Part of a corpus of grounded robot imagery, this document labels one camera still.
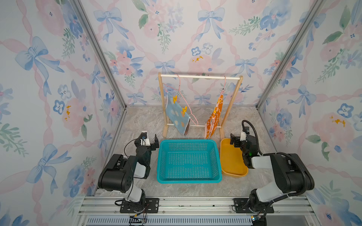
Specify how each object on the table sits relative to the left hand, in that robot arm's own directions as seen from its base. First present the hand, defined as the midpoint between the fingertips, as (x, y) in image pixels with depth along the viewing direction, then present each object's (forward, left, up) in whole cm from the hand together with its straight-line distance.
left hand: (149, 134), depth 90 cm
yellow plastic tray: (-13, -53, -12) cm, 56 cm away
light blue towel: (+14, -16, +1) cm, 22 cm away
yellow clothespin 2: (+8, -22, +14) cm, 28 cm away
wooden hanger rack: (+10, -50, -10) cm, 52 cm away
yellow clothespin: (+18, -16, +14) cm, 28 cm away
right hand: (+3, -60, -3) cm, 60 cm away
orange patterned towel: (+14, -43, -3) cm, 45 cm away
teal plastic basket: (-13, -25, -11) cm, 31 cm away
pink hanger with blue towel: (+39, -20, -6) cm, 44 cm away
